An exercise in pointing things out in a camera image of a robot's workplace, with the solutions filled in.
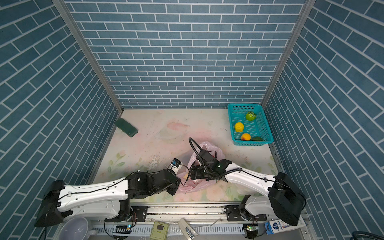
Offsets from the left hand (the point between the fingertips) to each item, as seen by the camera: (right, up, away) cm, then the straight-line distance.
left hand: (181, 183), depth 73 cm
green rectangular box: (-45, +27, +36) cm, 63 cm away
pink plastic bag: (+2, -2, +2) cm, 4 cm away
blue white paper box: (+46, -19, -4) cm, 49 cm away
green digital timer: (-10, -20, -5) cm, 23 cm away
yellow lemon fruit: (+37, +27, +31) cm, 55 cm away
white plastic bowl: (-49, -19, -5) cm, 53 cm away
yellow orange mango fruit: (+40, +21, +26) cm, 52 cm away
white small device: (+4, -20, -5) cm, 21 cm away
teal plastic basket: (+53, +26, +35) cm, 69 cm away
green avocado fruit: (+47, +19, +26) cm, 57 cm away
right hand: (+5, +3, +8) cm, 10 cm away
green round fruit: (+47, +35, +36) cm, 68 cm away
